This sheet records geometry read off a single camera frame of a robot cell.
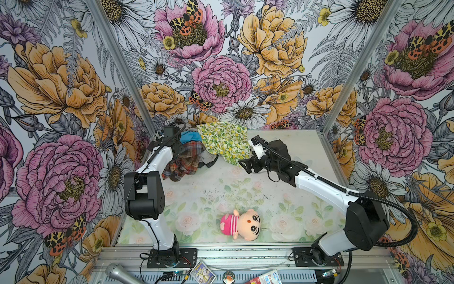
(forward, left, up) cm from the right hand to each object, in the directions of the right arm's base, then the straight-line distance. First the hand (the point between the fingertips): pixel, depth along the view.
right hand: (247, 161), depth 83 cm
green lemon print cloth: (+25, +8, -12) cm, 29 cm away
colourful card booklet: (-40, +20, -17) cm, 48 cm away
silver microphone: (-40, +51, -15) cm, 66 cm away
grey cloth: (+12, +21, -13) cm, 28 cm away
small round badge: (-42, +9, -19) cm, 47 cm away
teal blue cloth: (+24, +31, -6) cm, 39 cm away
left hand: (+11, +36, -7) cm, 39 cm away
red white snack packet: (-42, -7, -16) cm, 46 cm away
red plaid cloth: (+10, +32, -13) cm, 36 cm away
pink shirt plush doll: (-24, +1, -12) cm, 27 cm away
